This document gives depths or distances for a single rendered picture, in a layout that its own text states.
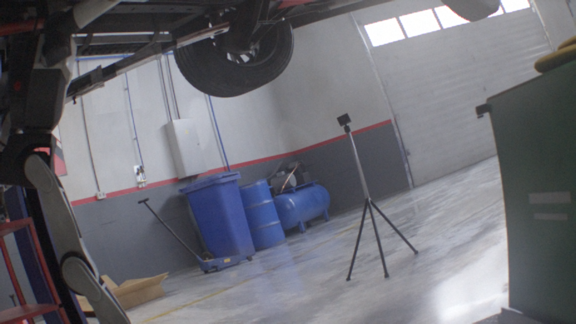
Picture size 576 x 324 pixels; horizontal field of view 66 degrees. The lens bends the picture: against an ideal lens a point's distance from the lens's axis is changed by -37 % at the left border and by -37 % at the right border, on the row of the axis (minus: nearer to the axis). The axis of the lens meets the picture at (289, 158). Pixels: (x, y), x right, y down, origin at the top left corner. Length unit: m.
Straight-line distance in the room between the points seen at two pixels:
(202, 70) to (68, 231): 2.12
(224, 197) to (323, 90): 3.89
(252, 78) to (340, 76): 7.54
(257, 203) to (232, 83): 5.24
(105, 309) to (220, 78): 2.23
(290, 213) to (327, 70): 2.82
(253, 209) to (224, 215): 0.90
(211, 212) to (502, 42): 5.94
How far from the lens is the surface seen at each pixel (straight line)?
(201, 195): 8.04
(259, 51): 3.91
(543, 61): 1.03
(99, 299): 1.63
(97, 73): 2.93
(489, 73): 10.57
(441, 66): 10.72
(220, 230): 8.01
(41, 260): 2.25
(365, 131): 11.08
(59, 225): 1.67
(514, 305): 1.21
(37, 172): 1.66
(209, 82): 3.64
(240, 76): 3.64
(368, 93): 11.02
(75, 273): 1.62
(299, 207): 9.66
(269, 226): 8.80
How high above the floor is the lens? 0.71
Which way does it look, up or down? 2 degrees up
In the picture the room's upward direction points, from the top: 18 degrees counter-clockwise
